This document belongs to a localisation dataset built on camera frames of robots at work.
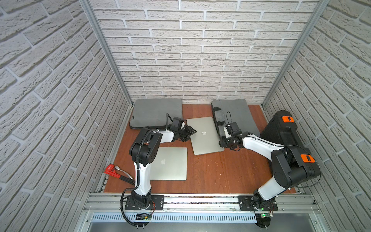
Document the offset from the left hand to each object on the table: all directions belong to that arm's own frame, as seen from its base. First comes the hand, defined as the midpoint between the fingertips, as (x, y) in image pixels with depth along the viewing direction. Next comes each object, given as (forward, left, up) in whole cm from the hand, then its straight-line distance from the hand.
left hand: (198, 131), depth 97 cm
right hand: (-8, -17, -1) cm, 19 cm away
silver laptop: (-20, +18, -7) cm, 28 cm away
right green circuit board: (-48, -33, -3) cm, 58 cm away
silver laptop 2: (-4, -6, -4) cm, 8 cm away
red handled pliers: (-25, +50, -5) cm, 57 cm away
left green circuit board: (-48, +29, -6) cm, 57 cm away
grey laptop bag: (+20, +36, -4) cm, 41 cm away
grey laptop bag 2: (+22, -33, -2) cm, 39 cm away
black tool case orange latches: (-12, -42, +21) cm, 49 cm away
